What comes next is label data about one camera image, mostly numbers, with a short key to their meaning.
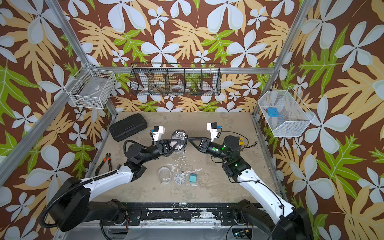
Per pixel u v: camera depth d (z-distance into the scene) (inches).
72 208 16.2
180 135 26.6
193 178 33.9
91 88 33.9
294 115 30.3
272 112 33.7
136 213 29.7
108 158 37.6
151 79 37.8
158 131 26.6
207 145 23.4
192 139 25.7
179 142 26.0
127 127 41.1
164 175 34.3
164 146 25.1
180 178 34.1
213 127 25.1
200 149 24.2
